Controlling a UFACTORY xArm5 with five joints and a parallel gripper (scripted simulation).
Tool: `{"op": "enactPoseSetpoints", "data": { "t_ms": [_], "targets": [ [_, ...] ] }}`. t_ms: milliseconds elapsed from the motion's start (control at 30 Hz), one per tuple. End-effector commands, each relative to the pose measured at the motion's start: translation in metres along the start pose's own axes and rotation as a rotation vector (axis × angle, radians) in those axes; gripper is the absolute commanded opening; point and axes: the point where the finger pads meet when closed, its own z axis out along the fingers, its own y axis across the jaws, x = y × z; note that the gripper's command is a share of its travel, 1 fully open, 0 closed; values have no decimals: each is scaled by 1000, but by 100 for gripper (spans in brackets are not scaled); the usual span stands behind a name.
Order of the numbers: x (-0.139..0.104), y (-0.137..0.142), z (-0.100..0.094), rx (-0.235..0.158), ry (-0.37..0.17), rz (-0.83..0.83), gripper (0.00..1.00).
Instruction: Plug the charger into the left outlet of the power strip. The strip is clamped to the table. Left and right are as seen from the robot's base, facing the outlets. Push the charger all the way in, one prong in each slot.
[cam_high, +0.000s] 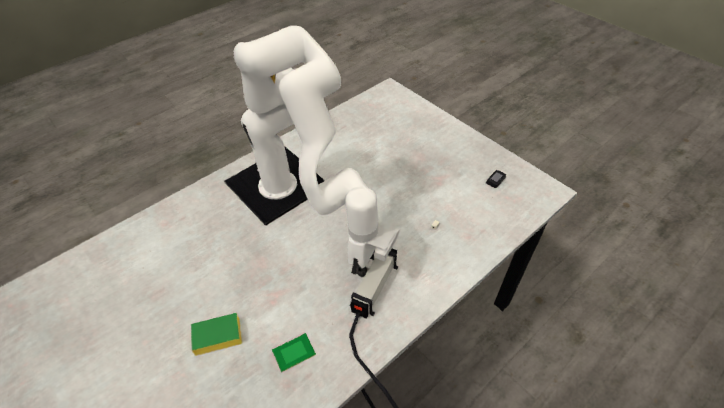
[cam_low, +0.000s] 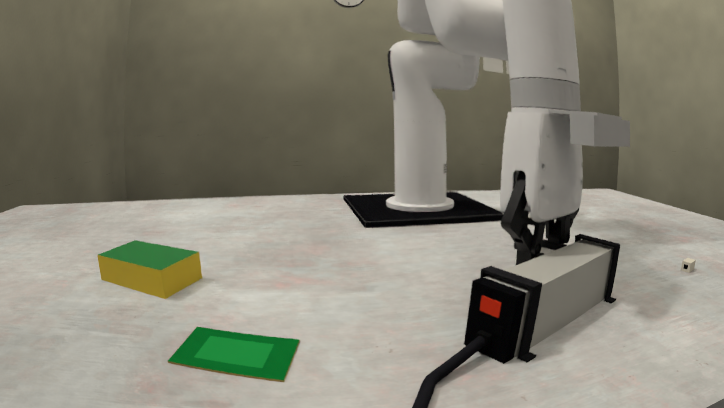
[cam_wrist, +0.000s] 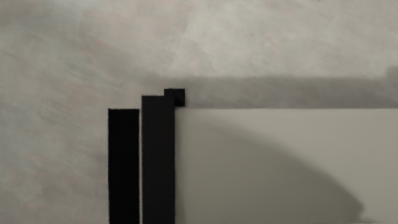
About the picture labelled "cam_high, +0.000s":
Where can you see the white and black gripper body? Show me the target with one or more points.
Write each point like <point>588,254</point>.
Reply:
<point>359,250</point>

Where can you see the flat green rectangular pad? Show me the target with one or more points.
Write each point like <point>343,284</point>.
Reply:
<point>293,352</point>

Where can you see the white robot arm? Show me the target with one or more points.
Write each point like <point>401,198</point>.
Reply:
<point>303,91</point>

